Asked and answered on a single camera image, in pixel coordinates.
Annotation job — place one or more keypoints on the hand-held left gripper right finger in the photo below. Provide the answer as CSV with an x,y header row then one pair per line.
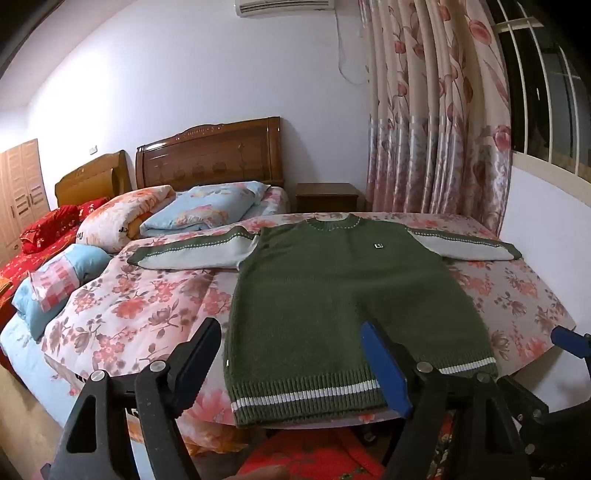
x,y
383,364

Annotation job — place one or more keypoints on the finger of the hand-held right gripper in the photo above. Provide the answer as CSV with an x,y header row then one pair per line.
x,y
570,341
545,415

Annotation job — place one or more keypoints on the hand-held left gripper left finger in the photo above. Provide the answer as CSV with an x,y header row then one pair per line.
x,y
203,350

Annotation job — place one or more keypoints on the green knitted sweater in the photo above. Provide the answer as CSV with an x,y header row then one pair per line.
x,y
323,295

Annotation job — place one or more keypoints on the pink floral blanket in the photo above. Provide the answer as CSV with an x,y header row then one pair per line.
x,y
138,300

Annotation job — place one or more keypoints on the light blue floral pillow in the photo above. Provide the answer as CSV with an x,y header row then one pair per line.
x,y
203,207

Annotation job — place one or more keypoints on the folded orange floral quilt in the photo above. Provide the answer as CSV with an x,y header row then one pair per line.
x,y
120,214

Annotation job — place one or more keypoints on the blue checked pillow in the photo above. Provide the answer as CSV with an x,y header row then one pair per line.
x,y
55,281

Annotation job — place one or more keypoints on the wooden nightstand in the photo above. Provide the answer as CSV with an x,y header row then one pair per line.
x,y
325,198

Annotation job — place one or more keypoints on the light blue bed sheet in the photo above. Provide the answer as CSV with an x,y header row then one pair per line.
x,y
21,350

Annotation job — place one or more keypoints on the large carved wooden headboard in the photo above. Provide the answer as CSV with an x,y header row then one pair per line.
x,y
212,157

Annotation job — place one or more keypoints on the red patterned bedding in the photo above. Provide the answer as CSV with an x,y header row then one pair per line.
x,y
41,235

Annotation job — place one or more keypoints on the small wooden headboard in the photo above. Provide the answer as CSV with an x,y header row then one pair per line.
x,y
92,180

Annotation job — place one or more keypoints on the light wooden wardrobe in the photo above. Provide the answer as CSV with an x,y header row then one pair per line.
x,y
18,194

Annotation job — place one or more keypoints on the barred window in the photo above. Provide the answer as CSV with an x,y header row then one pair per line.
x,y
549,92

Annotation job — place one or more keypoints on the pink floral curtain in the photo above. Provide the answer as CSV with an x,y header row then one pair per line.
x,y
429,115

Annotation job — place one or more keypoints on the white air conditioner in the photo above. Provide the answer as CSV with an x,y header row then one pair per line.
x,y
286,7

